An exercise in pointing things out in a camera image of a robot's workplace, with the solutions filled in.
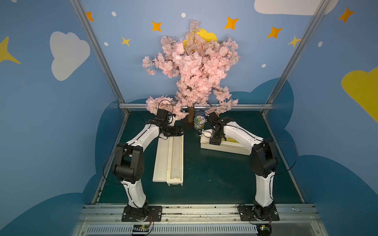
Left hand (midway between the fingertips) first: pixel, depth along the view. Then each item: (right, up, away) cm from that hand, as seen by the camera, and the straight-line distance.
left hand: (181, 130), depth 93 cm
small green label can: (+13, +6, +12) cm, 19 cm away
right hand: (+24, -2, +3) cm, 25 cm away
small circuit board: (-19, -49, -20) cm, 56 cm away
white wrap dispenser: (-3, -18, -6) cm, 19 cm away
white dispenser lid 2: (-10, -21, -9) cm, 25 cm away
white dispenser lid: (+30, -9, -4) cm, 32 cm away
